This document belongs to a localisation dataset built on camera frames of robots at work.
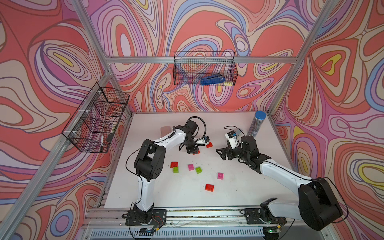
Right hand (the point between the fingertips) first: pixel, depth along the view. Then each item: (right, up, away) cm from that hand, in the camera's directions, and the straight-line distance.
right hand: (223, 150), depth 86 cm
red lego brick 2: (-14, -3, +7) cm, 16 cm away
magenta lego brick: (-19, -11, +4) cm, 22 cm away
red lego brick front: (-8, -20, -4) cm, 22 cm away
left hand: (-16, 0, +9) cm, 18 cm away
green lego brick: (-28, -12, +2) cm, 30 cm away
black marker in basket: (-63, +6, -13) cm, 64 cm away
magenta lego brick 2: (-1, -15, 0) cm, 15 cm away
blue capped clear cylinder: (+24, +19, +5) cm, 31 cm away
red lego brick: (-29, -9, +5) cm, 31 cm away
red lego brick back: (-6, +1, +13) cm, 14 cm away
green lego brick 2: (-14, -12, +2) cm, 19 cm away
